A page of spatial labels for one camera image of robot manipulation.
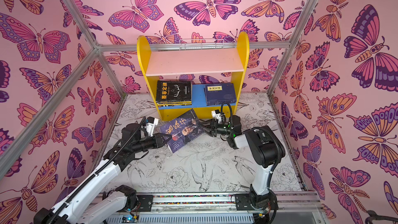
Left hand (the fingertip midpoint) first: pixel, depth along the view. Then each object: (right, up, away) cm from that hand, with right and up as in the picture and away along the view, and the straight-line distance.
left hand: (171, 135), depth 74 cm
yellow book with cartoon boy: (-2, +16, +18) cm, 24 cm away
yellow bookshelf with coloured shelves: (+14, +34, +42) cm, 56 cm away
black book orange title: (-2, +24, +18) cm, 30 cm away
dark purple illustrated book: (+5, +2, +4) cm, 7 cm away
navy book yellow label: (+26, +22, +21) cm, 40 cm away
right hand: (+14, +3, +9) cm, 17 cm away
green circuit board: (-20, -39, -2) cm, 43 cm away
